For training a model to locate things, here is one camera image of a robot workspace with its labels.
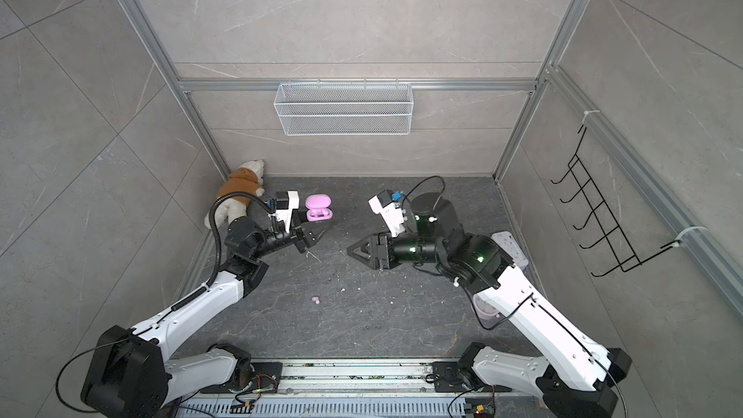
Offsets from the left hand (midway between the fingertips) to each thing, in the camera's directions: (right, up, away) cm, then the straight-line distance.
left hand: (334, 215), depth 67 cm
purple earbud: (-9, -27, +19) cm, 34 cm away
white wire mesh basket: (-2, +36, +34) cm, 49 cm away
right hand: (+7, -7, -9) cm, 13 cm away
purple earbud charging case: (-4, +2, -1) cm, 4 cm away
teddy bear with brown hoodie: (-40, +12, +42) cm, 59 cm away
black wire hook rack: (+64, -5, -3) cm, 64 cm away
